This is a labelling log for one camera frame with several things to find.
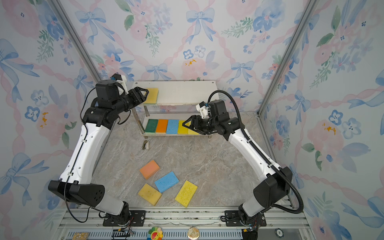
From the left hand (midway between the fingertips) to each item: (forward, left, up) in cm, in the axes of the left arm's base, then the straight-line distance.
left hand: (145, 90), depth 68 cm
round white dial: (-50, -63, -43) cm, 91 cm away
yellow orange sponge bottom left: (-33, 0, -43) cm, 54 cm away
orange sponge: (+9, -1, -36) cm, 37 cm away
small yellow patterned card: (-52, +29, -43) cm, 73 cm away
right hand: (-10, -19, -13) cm, 25 cm away
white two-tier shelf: (+5, -13, -10) cm, 17 cm away
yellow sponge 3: (-33, -19, -42) cm, 57 cm away
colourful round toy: (-50, -5, -42) cm, 66 cm away
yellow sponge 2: (-11, -21, -17) cm, 30 cm away
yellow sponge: (+7, -14, -37) cm, 40 cm away
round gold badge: (-50, -23, -44) cm, 70 cm away
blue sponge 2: (-27, -8, -42) cm, 51 cm away
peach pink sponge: (-19, +4, -43) cm, 48 cm away
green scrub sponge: (+9, +6, -35) cm, 37 cm away
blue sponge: (+8, -8, -36) cm, 37 cm away
